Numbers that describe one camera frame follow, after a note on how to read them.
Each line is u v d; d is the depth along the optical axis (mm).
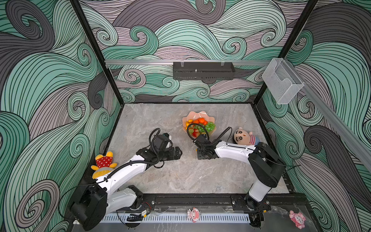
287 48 857
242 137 899
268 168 455
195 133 966
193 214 671
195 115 1076
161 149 645
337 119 589
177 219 697
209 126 952
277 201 746
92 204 392
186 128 810
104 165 806
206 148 685
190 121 1041
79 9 724
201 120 1010
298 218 658
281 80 789
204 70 952
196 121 1025
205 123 1018
